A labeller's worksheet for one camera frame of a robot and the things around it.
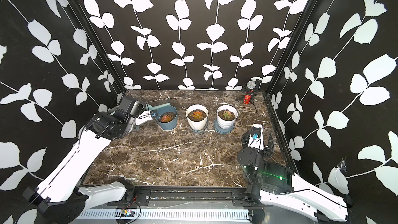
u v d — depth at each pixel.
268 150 0.53
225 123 0.94
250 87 0.90
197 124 0.93
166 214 0.70
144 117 0.60
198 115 0.95
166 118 0.93
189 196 0.75
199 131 0.98
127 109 0.49
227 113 0.95
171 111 1.00
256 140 0.49
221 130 0.98
